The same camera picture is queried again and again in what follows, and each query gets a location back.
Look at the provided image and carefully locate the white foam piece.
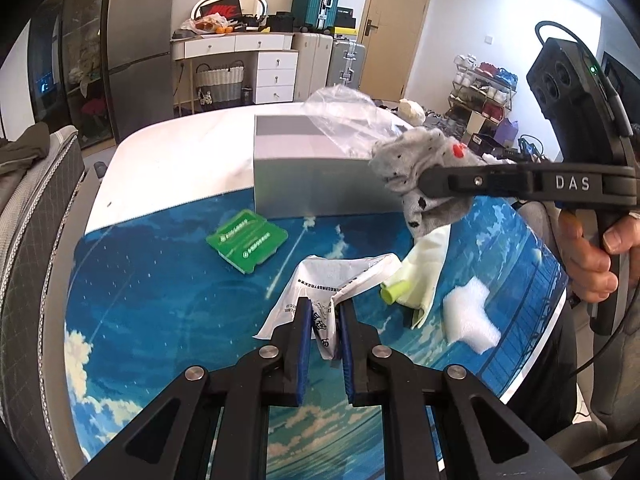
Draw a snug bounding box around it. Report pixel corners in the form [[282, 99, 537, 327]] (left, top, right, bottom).
[[442, 276, 501, 356]]

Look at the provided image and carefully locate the grey refrigerator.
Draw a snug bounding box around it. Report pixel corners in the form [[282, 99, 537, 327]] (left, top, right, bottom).
[[105, 0, 174, 143]]

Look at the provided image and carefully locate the white woven laundry basket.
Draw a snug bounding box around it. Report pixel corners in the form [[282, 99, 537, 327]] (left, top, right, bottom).
[[194, 61, 244, 112]]

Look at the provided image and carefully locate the pale yellow cloth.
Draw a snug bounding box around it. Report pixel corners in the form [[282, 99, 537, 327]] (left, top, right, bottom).
[[383, 226, 451, 330]]

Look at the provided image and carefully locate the clear plastic bag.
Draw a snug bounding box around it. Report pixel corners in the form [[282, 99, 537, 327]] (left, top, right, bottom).
[[303, 84, 410, 159]]

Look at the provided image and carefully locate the beige suitcase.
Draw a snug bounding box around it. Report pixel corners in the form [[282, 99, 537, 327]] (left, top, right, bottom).
[[292, 32, 333, 101]]

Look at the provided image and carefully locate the black camera box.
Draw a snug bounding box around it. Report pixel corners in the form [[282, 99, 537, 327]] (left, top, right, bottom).
[[526, 37, 634, 166]]

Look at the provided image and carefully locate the grey polka dot sock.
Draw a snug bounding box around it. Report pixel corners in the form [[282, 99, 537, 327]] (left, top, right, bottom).
[[369, 127, 485, 240]]

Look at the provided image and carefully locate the yellow-green foam earplug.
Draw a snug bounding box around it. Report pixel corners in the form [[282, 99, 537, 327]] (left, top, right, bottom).
[[380, 281, 410, 306]]

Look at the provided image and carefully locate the grey quilted chair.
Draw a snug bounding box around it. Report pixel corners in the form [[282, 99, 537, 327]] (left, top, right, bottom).
[[1, 126, 99, 479]]

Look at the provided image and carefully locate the wooden door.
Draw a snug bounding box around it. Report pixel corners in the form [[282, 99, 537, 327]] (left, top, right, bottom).
[[360, 0, 430, 101]]

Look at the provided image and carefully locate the person's right hand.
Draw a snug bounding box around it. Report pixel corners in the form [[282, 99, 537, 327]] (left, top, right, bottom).
[[556, 210, 640, 304]]

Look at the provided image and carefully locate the white printed paper bag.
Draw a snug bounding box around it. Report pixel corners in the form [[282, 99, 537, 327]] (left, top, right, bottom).
[[255, 254, 401, 361]]

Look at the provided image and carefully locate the white plush bundle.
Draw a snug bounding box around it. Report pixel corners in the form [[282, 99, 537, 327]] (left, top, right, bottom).
[[397, 99, 426, 127]]

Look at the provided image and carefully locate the black red shoe box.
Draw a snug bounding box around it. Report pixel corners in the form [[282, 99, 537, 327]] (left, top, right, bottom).
[[195, 0, 242, 21]]

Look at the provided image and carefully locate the bag of oranges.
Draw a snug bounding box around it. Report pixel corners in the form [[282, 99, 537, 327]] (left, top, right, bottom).
[[179, 13, 238, 35]]

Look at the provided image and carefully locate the gold shoe rack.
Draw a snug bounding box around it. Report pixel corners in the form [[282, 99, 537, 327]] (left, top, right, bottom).
[[445, 54, 518, 133]]

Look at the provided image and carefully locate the green packet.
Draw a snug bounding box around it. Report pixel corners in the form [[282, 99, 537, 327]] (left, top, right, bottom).
[[205, 209, 288, 274]]

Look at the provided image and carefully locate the white drawer desk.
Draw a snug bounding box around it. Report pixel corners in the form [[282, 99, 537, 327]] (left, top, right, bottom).
[[171, 32, 298, 116]]

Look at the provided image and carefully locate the silver aluminium suitcase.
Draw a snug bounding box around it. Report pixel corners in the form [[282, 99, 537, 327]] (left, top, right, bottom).
[[326, 39, 367, 90]]

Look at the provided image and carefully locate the grey cardboard box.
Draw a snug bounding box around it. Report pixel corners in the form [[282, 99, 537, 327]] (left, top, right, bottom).
[[253, 115, 401, 219]]

